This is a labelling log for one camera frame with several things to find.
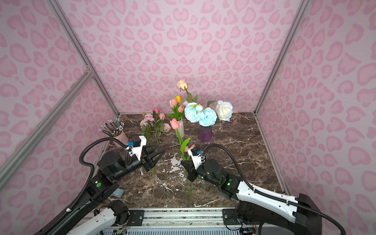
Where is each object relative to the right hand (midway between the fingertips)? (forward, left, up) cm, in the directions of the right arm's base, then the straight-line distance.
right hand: (182, 163), depth 70 cm
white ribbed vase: (+30, +4, -11) cm, 32 cm away
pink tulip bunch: (+28, +4, +8) cm, 30 cm away
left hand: (+2, +8, +12) cm, 14 cm away
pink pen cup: (+27, +48, -8) cm, 56 cm away
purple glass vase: (+35, -12, -24) cm, 44 cm away
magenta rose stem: (+38, +22, -16) cm, 47 cm away
